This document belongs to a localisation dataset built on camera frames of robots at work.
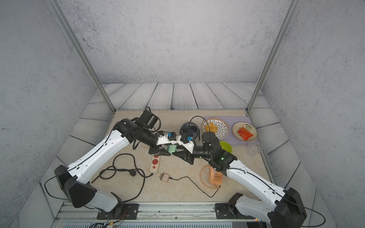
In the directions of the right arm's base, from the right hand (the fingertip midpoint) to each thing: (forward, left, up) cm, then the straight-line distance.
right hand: (176, 150), depth 68 cm
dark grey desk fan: (+25, -6, -17) cm, 30 cm away
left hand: (+2, +2, -1) cm, 4 cm away
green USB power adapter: (0, +2, +1) cm, 2 cm away
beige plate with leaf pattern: (+35, -49, -25) cm, 65 cm away
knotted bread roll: (+32, -23, -23) cm, 45 cm away
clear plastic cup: (+15, -48, -24) cm, 56 cm away
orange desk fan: (-7, -17, -15) cm, 24 cm away
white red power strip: (+4, +16, -24) cm, 29 cm away
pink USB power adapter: (-4, +8, -24) cm, 25 cm away
